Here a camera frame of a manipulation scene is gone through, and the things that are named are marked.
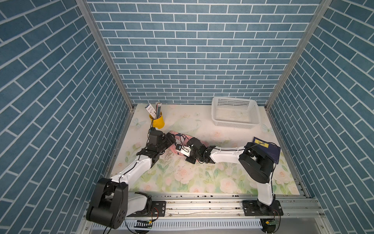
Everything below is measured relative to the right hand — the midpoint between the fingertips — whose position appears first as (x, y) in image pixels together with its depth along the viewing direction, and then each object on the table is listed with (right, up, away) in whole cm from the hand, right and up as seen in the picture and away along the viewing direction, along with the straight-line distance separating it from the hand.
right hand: (185, 153), depth 92 cm
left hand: (-6, +10, -4) cm, 13 cm away
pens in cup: (-19, +31, +7) cm, 37 cm away
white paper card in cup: (-24, +27, +8) cm, 37 cm away
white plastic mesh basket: (+39, +27, +24) cm, 53 cm away
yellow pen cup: (-20, +19, +11) cm, 30 cm away
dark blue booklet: (+54, +2, +6) cm, 55 cm away
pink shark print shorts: (-4, +7, +13) cm, 16 cm away
